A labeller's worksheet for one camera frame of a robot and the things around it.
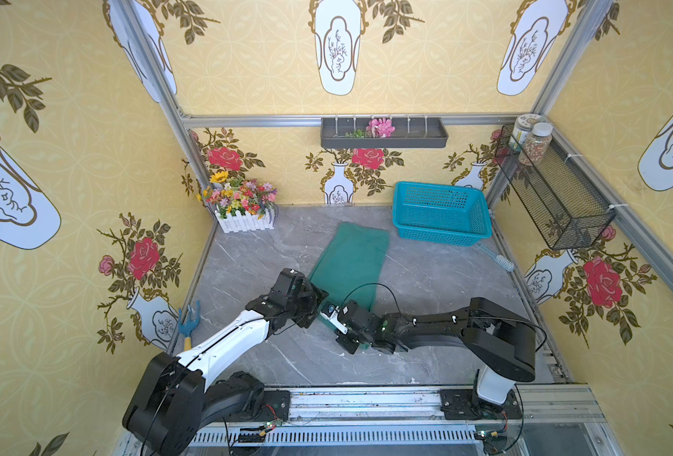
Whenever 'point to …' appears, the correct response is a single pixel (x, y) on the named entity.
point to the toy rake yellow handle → (187, 327)
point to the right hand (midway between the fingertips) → (340, 321)
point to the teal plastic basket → (451, 214)
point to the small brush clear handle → (500, 259)
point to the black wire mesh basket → (566, 205)
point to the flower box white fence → (241, 205)
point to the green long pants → (346, 265)
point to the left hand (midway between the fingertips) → (318, 297)
